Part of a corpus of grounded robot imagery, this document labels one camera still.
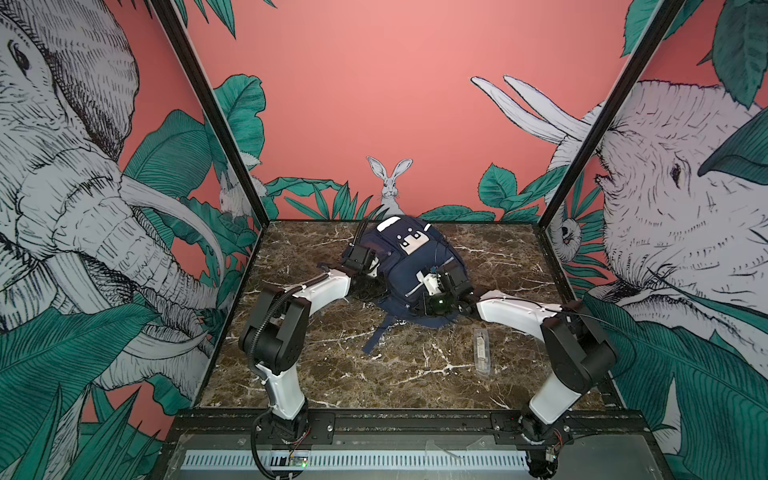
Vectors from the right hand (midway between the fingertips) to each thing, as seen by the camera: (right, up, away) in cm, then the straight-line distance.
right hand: (408, 306), depth 86 cm
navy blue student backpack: (-1, +18, +15) cm, 23 cm away
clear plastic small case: (+22, -14, -1) cm, 26 cm away
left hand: (-5, +6, +6) cm, 9 cm away
